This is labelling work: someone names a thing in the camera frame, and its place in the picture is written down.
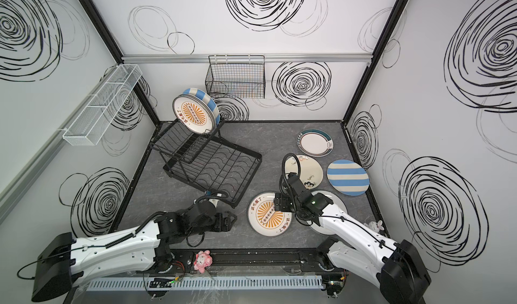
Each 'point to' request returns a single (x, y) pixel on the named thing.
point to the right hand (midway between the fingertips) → (277, 204)
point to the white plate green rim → (315, 142)
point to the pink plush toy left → (202, 259)
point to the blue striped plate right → (348, 177)
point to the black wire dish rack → (209, 161)
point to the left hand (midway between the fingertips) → (232, 219)
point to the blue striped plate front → (208, 99)
